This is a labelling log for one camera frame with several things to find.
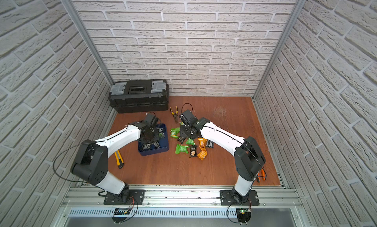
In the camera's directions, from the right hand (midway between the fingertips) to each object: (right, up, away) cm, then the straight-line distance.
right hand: (185, 132), depth 86 cm
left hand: (-18, -4, +5) cm, 19 cm away
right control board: (+30, -38, -16) cm, 51 cm away
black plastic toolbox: (-32, +23, +12) cm, 41 cm away
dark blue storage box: (-25, -11, +4) cm, 28 cm away
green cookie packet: (+3, -7, +7) cm, 10 cm away
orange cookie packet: (+11, -9, +6) cm, 15 cm away
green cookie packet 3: (-2, -11, +4) cm, 12 cm away
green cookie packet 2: (-8, -2, +12) cm, 15 cm away
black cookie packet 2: (+16, -9, +6) cm, 19 cm away
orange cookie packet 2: (+11, -14, +2) cm, 18 cm away
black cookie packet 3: (+5, -12, +3) cm, 14 cm away
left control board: (-32, -39, -14) cm, 52 cm away
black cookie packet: (-3, -6, +9) cm, 11 cm away
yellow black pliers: (-9, +10, +21) cm, 25 cm away
